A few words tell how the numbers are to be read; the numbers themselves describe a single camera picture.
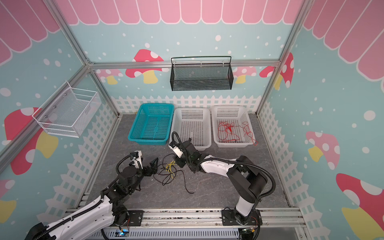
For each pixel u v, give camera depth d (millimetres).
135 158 678
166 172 894
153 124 1125
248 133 993
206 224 741
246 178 471
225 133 1084
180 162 775
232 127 1114
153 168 742
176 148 758
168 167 894
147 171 729
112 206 573
